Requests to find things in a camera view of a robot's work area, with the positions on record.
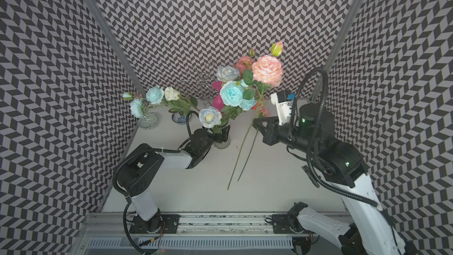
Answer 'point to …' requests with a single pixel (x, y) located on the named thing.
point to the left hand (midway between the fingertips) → (224, 126)
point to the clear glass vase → (218, 129)
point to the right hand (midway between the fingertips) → (256, 126)
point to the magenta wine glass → (217, 101)
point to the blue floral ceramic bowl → (178, 118)
